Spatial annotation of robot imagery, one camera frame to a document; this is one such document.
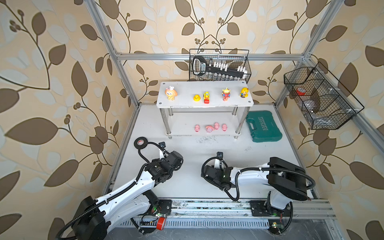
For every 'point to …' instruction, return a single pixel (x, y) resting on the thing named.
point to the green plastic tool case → (263, 126)
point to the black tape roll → (135, 142)
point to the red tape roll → (300, 91)
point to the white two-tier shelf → (204, 108)
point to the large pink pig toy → (209, 128)
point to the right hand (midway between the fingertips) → (212, 168)
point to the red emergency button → (160, 223)
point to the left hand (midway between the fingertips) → (168, 157)
